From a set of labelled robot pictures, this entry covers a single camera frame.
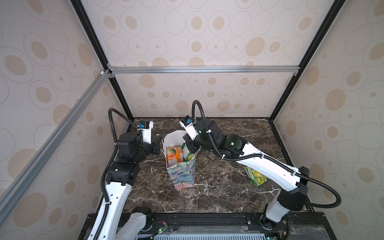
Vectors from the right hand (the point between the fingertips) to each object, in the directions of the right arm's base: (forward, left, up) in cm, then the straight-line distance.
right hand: (184, 136), depth 67 cm
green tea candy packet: (+2, 0, -19) cm, 19 cm away
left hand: (0, +9, +1) cm, 9 cm away
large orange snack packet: (+1, +7, -17) cm, 19 cm away
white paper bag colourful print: (-10, +2, -18) cm, 21 cm away
